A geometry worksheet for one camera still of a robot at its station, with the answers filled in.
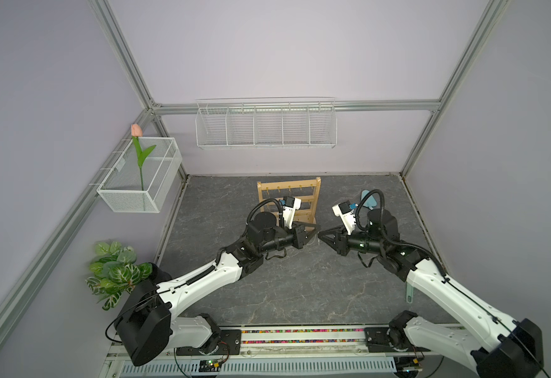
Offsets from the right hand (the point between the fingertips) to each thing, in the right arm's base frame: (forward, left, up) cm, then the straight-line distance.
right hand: (319, 234), depth 72 cm
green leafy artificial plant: (-13, +55, +4) cm, 57 cm away
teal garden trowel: (+30, -30, -23) cm, 48 cm away
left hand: (-1, 0, +3) cm, 4 cm away
